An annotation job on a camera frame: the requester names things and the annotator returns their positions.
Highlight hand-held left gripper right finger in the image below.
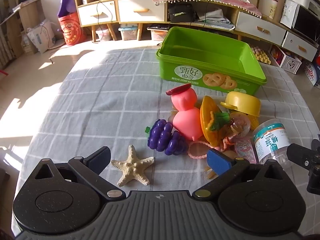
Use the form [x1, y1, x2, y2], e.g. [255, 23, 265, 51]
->
[192, 148, 288, 198]

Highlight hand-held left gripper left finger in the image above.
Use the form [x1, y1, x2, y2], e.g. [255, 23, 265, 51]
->
[32, 146, 127, 202]

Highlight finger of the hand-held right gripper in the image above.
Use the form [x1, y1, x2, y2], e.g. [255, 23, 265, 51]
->
[307, 165, 320, 195]
[286, 132, 320, 172]

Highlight pink sachet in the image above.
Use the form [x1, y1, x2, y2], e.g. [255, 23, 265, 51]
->
[235, 139, 259, 164]

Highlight clear cotton swab jar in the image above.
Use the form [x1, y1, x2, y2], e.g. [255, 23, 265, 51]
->
[252, 118, 297, 168]

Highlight pink rubber toy pig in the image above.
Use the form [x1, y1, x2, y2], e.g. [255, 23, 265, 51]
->
[171, 89, 203, 142]

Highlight yellow plastic bowl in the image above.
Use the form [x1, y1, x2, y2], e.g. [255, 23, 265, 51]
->
[220, 91, 262, 117]

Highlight green plastic biscuit box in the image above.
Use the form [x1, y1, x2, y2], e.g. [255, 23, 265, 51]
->
[156, 26, 267, 97]

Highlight tan plastic toy piece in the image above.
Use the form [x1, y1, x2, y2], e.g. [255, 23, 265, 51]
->
[206, 165, 218, 180]

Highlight pink curly toy piece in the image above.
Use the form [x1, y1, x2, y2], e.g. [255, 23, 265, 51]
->
[217, 134, 236, 151]

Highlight beige starfish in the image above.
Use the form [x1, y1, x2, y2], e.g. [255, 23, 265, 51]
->
[110, 144, 155, 187]

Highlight clear toy ball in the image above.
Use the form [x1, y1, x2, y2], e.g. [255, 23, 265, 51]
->
[229, 112, 251, 139]

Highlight green toy leaf top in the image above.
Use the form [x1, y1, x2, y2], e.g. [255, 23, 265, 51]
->
[209, 111, 232, 132]

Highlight yellow toy corn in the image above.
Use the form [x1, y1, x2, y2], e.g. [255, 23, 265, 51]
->
[246, 115, 260, 128]

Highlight grey checked blanket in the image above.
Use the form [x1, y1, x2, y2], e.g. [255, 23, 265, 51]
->
[11, 47, 317, 232]

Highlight purple toy grapes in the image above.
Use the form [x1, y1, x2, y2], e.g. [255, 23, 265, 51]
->
[145, 119, 189, 156]

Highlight red white carton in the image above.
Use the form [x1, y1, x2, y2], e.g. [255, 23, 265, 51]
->
[302, 61, 320, 88]

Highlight white plastic crate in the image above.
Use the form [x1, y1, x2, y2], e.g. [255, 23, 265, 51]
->
[270, 44, 303, 75]

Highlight yellow egg tray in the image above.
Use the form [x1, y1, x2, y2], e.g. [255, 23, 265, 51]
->
[250, 45, 272, 66]

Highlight white cabinet drawer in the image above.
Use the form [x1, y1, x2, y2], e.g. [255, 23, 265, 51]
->
[282, 32, 318, 62]
[117, 0, 166, 23]
[235, 12, 287, 40]
[77, 1, 118, 27]

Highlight clear storage box blue lid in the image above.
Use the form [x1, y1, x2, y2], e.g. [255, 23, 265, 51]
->
[118, 26, 139, 41]

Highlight red printed bag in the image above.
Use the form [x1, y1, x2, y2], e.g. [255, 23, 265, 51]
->
[58, 15, 87, 46]

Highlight white microwave oven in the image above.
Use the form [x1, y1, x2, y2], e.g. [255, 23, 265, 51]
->
[292, 4, 320, 45]

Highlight white plastic bag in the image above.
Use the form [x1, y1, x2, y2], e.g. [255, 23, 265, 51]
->
[26, 19, 57, 53]

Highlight grey curtain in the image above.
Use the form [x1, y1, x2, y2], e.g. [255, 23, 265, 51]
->
[0, 29, 16, 71]

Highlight pile of white papers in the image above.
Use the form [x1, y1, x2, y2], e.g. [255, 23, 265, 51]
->
[196, 8, 236, 29]

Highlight white hanging paper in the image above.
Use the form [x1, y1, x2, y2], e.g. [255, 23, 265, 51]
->
[279, 0, 298, 29]

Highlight white red tumbler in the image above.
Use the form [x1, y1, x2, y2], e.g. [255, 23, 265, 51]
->
[268, 0, 280, 19]

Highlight black box-shaped bag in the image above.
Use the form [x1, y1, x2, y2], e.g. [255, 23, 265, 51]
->
[168, 3, 196, 23]

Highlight wooden desk shelf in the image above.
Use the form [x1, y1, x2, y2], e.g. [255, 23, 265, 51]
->
[0, 0, 42, 56]

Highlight pink scalloped toy ring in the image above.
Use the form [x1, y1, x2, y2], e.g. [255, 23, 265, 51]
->
[187, 141, 211, 160]

